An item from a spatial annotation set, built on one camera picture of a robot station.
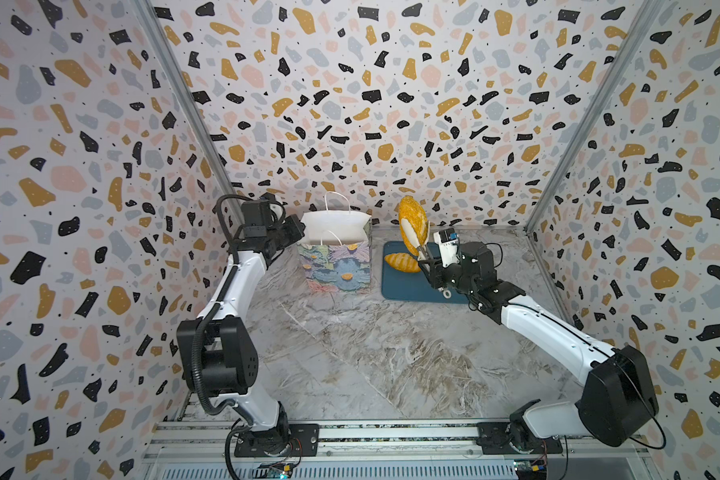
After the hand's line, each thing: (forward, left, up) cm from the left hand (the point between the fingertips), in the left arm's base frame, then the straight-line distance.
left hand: (305, 218), depth 84 cm
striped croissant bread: (+3, -30, -25) cm, 39 cm away
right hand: (-12, -32, -3) cm, 34 cm away
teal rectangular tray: (-4, -30, -29) cm, 42 cm away
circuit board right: (-57, -57, -29) cm, 86 cm away
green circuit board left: (-56, +4, -28) cm, 63 cm away
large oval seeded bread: (-2, -31, +2) cm, 31 cm away
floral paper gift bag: (-9, -9, -4) cm, 13 cm away
